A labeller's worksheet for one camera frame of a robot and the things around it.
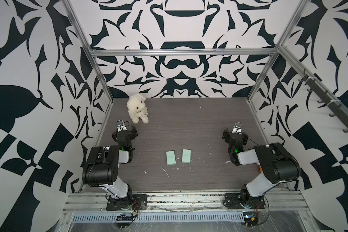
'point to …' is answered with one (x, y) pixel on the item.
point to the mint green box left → (170, 156)
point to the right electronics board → (250, 218)
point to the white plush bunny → (137, 108)
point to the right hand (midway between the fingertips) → (236, 128)
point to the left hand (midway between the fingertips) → (122, 126)
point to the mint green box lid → (186, 155)
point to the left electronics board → (123, 221)
